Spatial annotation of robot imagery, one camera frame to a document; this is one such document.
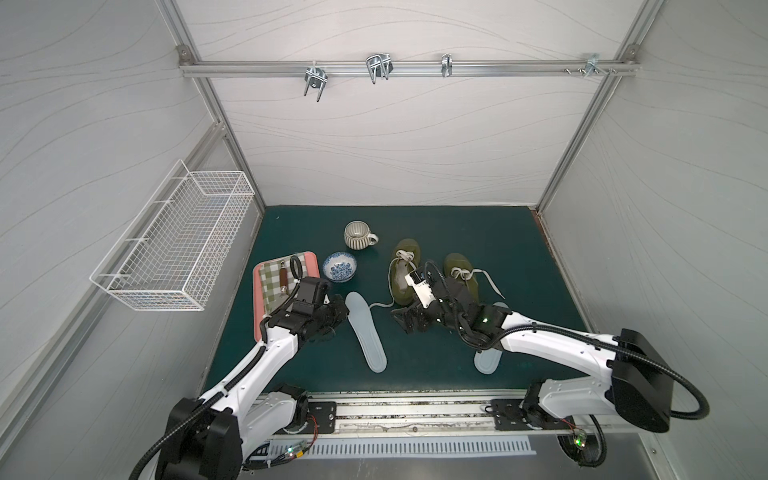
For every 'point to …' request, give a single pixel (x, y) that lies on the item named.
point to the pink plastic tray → (311, 270)
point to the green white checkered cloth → (278, 280)
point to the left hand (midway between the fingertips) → (352, 310)
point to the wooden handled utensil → (283, 270)
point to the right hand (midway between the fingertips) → (402, 303)
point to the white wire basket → (164, 258)
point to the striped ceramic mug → (357, 235)
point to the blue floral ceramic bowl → (339, 267)
